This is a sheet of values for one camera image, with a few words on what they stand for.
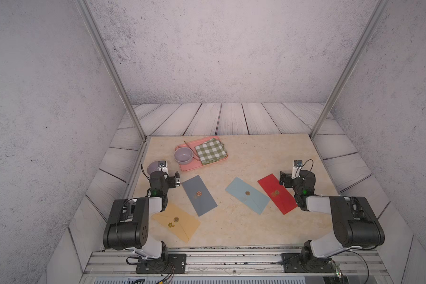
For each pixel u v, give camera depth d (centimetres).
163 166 81
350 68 88
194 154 111
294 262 74
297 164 81
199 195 94
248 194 94
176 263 73
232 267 73
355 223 45
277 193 94
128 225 45
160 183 74
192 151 111
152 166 98
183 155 106
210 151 111
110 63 87
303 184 73
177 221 85
